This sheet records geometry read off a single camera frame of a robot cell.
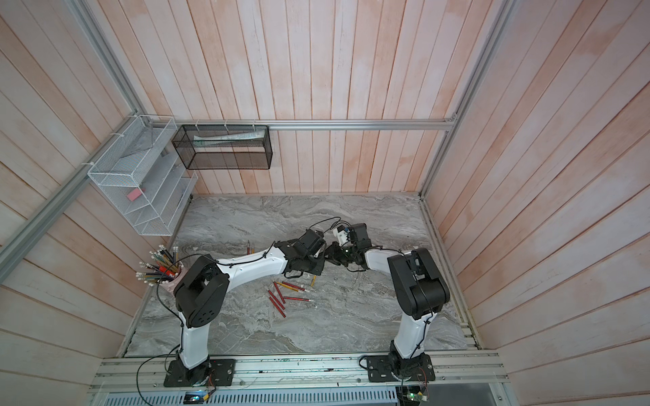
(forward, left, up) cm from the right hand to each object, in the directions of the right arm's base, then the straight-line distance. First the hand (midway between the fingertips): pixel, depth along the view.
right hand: (320, 254), depth 94 cm
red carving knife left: (-17, +15, -5) cm, 23 cm away
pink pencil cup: (-16, +49, +6) cm, 52 cm away
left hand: (-6, 0, -1) cm, 6 cm away
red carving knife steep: (-14, +14, -5) cm, 21 cm away
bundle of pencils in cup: (-11, +51, +9) cm, 53 cm away
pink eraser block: (+7, +62, +25) cm, 67 cm away
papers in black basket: (+29, +38, +31) cm, 57 cm away
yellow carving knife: (+4, +28, -4) cm, 28 cm away
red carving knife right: (-16, +7, -5) cm, 18 cm away
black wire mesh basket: (+39, +41, +21) cm, 61 cm away
